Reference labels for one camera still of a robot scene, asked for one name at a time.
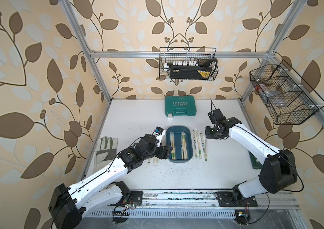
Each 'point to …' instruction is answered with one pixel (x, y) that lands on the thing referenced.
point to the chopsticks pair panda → (196, 140)
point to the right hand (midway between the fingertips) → (208, 134)
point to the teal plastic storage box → (177, 130)
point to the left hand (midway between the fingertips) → (168, 146)
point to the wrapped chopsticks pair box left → (173, 155)
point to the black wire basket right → (289, 99)
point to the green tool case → (180, 105)
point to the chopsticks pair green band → (149, 161)
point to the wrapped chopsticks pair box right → (184, 146)
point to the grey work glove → (106, 150)
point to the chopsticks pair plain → (198, 143)
